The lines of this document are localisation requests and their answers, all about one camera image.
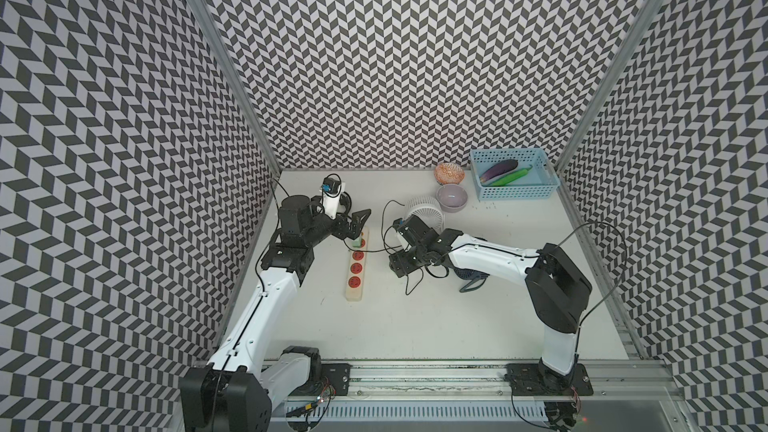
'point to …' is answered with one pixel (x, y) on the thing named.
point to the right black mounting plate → (524, 380)
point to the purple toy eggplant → (501, 167)
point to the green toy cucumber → (517, 175)
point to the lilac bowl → (451, 198)
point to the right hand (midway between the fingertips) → (403, 264)
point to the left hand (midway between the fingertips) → (350, 206)
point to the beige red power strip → (357, 265)
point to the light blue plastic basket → (541, 182)
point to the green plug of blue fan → (357, 243)
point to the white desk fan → (429, 210)
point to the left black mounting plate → (339, 377)
